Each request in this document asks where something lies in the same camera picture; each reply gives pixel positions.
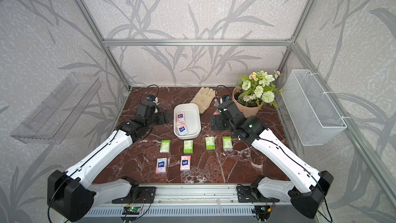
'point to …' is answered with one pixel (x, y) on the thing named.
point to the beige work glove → (203, 98)
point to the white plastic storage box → (192, 120)
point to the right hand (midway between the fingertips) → (218, 117)
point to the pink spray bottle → (216, 104)
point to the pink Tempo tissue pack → (180, 117)
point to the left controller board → (131, 210)
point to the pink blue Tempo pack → (161, 165)
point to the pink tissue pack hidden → (182, 129)
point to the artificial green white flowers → (257, 88)
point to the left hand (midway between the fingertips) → (163, 113)
